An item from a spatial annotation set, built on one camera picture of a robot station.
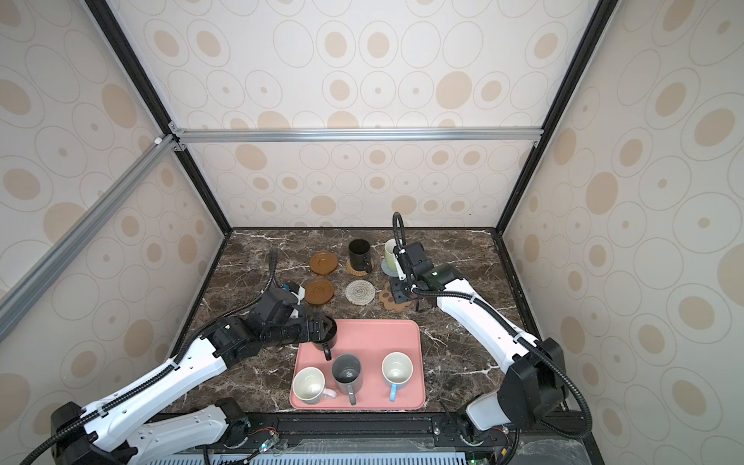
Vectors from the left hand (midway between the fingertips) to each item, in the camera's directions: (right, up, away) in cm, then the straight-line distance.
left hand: (328, 325), depth 74 cm
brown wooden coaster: (-8, +5, +26) cm, 28 cm away
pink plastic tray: (+11, -9, +15) cm, 21 cm away
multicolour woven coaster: (+6, +5, +27) cm, 28 cm away
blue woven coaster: (+16, +13, +32) cm, 38 cm away
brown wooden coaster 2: (-8, +15, +35) cm, 39 cm away
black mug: (+6, +19, +29) cm, 35 cm away
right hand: (+20, +9, +9) cm, 23 cm away
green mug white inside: (+17, +18, +27) cm, 36 cm away
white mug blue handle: (+18, -14, +8) cm, 24 cm away
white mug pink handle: (-7, -18, +6) cm, 20 cm away
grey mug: (+4, -15, +7) cm, 17 cm away
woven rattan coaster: (+4, +12, +32) cm, 35 cm away
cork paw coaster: (+17, +2, +23) cm, 29 cm away
